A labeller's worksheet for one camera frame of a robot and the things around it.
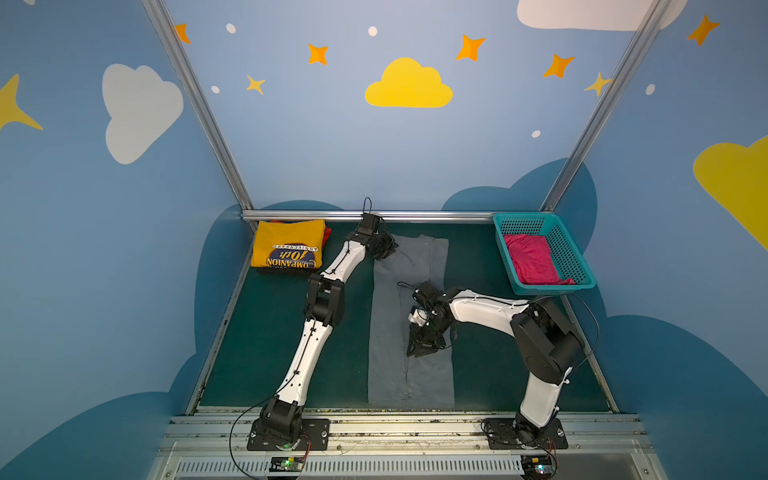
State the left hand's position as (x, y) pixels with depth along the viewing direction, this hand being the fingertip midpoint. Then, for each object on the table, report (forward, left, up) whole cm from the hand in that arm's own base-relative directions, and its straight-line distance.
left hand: (401, 243), depth 112 cm
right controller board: (-69, -32, -4) cm, 76 cm away
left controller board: (-69, +29, -4) cm, 75 cm away
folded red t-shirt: (+5, +29, -1) cm, 30 cm away
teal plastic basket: (-4, -60, +3) cm, 60 cm away
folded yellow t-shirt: (-6, +40, +5) cm, 41 cm away
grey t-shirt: (-49, +3, -4) cm, 49 cm away
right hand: (-41, -3, -1) cm, 42 cm away
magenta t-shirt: (-7, -48, 0) cm, 49 cm away
